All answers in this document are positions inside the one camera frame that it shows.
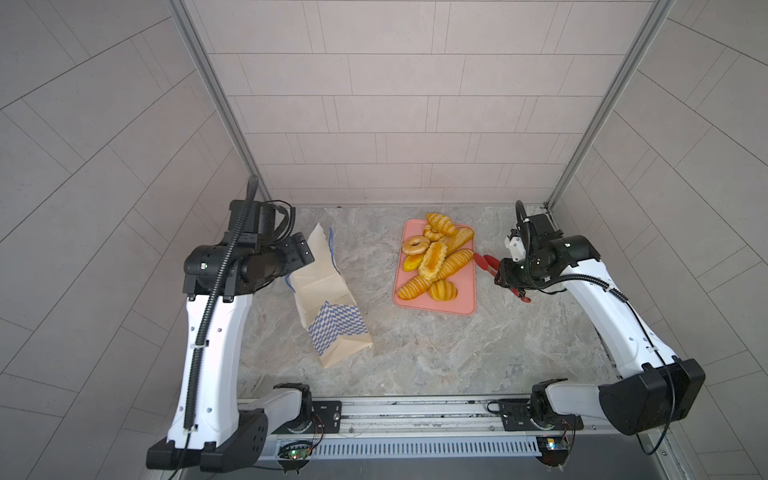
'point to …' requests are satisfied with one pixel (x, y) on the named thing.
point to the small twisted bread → (433, 234)
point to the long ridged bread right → (454, 262)
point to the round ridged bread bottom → (443, 290)
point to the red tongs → (493, 264)
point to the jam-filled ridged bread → (432, 260)
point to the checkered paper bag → (331, 317)
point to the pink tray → (465, 301)
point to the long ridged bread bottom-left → (414, 288)
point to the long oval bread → (458, 240)
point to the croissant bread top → (441, 224)
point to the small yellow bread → (412, 262)
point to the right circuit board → (553, 449)
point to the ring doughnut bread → (415, 245)
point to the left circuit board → (296, 451)
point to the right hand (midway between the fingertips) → (499, 277)
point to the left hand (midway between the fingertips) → (300, 252)
